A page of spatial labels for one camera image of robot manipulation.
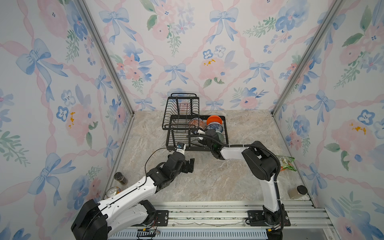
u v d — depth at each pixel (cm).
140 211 60
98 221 40
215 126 106
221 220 75
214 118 105
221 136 98
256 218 73
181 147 70
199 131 86
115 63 92
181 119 112
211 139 72
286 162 88
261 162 55
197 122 109
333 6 69
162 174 59
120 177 78
